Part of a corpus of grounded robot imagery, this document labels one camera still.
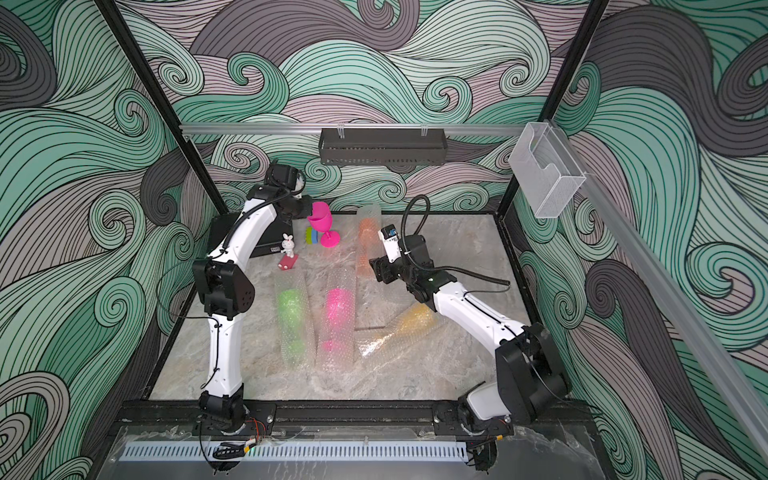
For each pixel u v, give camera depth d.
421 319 0.83
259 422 0.72
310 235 1.12
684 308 0.50
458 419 0.72
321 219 0.93
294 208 0.83
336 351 0.77
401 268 0.71
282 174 0.75
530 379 0.41
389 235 0.72
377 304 0.95
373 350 0.77
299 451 0.70
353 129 0.95
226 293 0.58
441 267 0.65
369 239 1.04
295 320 0.83
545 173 0.83
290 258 1.06
